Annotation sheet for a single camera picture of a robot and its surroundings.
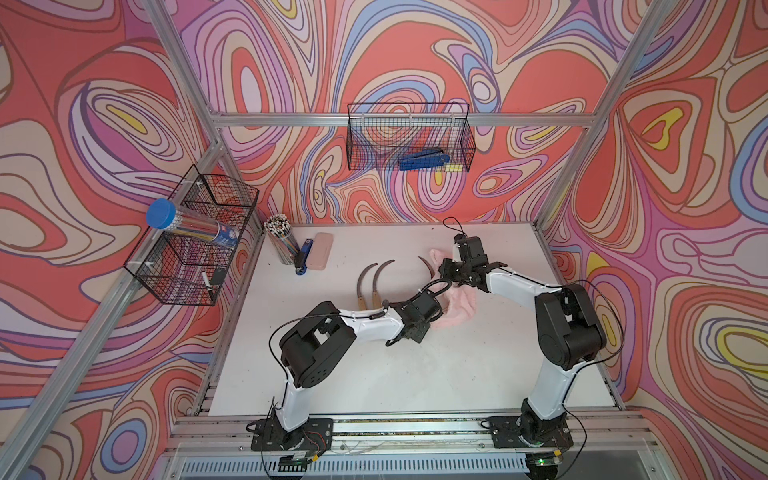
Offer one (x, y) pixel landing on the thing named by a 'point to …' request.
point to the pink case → (319, 251)
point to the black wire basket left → (190, 267)
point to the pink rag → (459, 300)
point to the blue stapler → (301, 257)
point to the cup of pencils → (280, 231)
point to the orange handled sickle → (429, 266)
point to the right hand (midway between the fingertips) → (442, 275)
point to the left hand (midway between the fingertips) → (419, 327)
